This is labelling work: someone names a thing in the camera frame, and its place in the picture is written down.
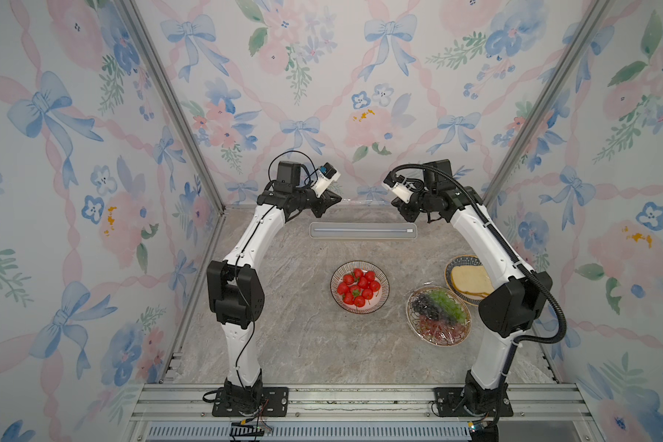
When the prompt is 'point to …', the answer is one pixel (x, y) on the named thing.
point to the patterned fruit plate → (412, 320)
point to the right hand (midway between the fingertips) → (398, 197)
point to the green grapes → (455, 310)
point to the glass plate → (378, 296)
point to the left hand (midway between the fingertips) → (339, 195)
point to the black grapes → (425, 306)
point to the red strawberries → (357, 287)
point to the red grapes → (441, 331)
